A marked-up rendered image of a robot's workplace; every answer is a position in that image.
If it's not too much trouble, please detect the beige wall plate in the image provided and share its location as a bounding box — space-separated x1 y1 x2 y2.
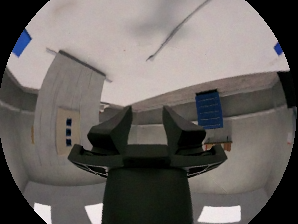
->
56 107 81 155

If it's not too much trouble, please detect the blue rectangular block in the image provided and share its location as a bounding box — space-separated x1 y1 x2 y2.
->
12 28 33 58

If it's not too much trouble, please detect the blue flat rectangular slab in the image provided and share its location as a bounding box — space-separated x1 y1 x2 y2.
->
273 41 283 56

